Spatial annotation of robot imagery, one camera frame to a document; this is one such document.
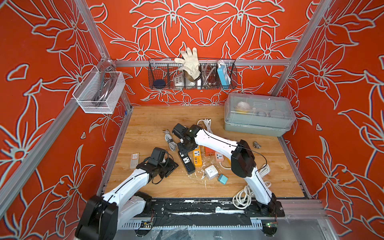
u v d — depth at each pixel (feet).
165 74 3.33
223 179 2.67
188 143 2.15
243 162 1.73
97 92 2.51
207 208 2.44
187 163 2.82
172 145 3.04
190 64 2.94
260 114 3.05
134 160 2.94
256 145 3.12
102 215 1.29
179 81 3.07
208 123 3.44
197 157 2.88
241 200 2.39
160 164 2.29
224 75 2.86
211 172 2.66
